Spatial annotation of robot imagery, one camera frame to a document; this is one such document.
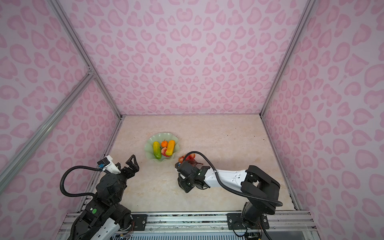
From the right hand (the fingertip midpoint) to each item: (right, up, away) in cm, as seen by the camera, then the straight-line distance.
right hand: (183, 184), depth 82 cm
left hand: (-26, +16, -9) cm, 32 cm away
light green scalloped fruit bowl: (-17, +24, +19) cm, 36 cm away
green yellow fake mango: (-18, +17, +14) cm, 28 cm away
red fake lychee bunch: (+3, +13, +7) cm, 15 cm away
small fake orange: (-14, +20, +18) cm, 30 cm away
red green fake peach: (-14, +16, +13) cm, 25 cm away
